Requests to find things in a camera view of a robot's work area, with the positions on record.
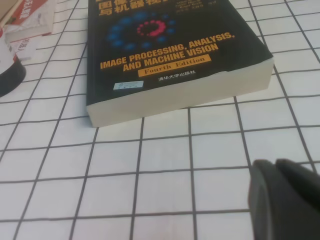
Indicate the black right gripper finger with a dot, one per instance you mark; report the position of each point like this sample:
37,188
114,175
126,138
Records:
284,201

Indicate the black mesh pen holder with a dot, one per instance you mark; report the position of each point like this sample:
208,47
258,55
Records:
12,72

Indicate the black image processing textbook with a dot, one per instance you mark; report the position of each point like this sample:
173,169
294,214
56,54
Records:
148,57

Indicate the red and white book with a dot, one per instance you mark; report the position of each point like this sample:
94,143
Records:
28,19

